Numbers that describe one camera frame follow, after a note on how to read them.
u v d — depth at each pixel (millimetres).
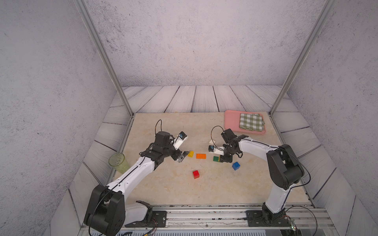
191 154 960
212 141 1016
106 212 400
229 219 744
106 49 863
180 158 754
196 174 857
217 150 827
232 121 1149
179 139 724
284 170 486
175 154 741
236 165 888
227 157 831
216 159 937
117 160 808
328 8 706
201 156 963
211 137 844
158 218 729
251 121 1145
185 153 759
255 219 720
